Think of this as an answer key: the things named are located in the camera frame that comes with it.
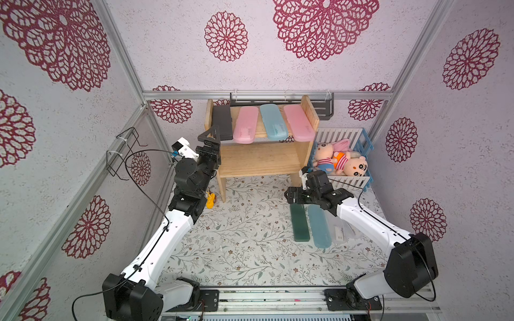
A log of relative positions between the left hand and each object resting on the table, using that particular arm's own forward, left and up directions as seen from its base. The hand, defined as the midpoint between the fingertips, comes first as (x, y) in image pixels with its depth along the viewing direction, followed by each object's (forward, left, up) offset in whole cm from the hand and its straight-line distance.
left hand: (219, 133), depth 64 cm
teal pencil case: (-12, -41, -45) cm, 62 cm away
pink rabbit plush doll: (+23, -47, -32) cm, 61 cm away
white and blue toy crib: (+35, -70, -35) cm, 86 cm away
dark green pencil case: (-10, -32, -44) cm, 55 cm away
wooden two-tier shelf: (+14, -15, -26) cm, 33 cm away
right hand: (-4, -30, -31) cm, 43 cm away
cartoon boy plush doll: (+18, -57, -36) cm, 70 cm away
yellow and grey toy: (+2, +11, -45) cm, 46 cm away
